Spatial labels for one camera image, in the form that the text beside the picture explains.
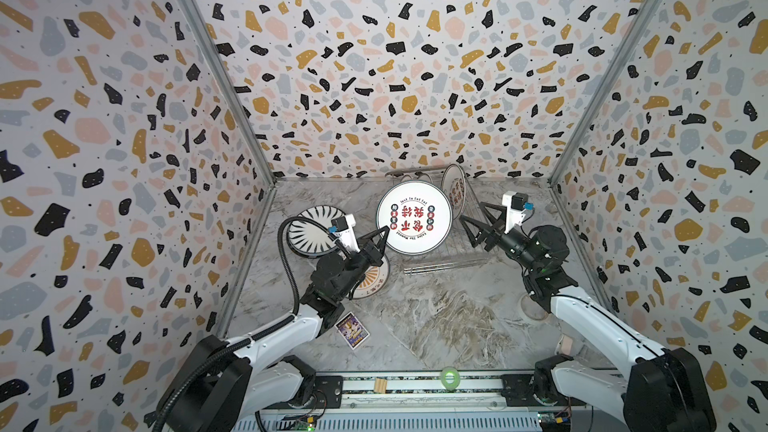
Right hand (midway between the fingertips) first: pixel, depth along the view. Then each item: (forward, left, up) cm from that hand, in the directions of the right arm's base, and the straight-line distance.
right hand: (469, 208), depth 72 cm
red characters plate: (+29, -1, -21) cm, 35 cm away
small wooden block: (-33, +21, -30) cm, 49 cm away
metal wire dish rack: (+6, -2, -31) cm, 32 cm away
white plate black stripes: (+8, +47, -28) cm, 56 cm away
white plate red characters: (+1, +12, -5) cm, 13 cm away
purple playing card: (-20, +30, -29) cm, 46 cm away
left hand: (-3, +19, -3) cm, 20 cm away
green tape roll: (-29, +3, -31) cm, 43 cm away
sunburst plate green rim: (-4, +25, -31) cm, 40 cm away
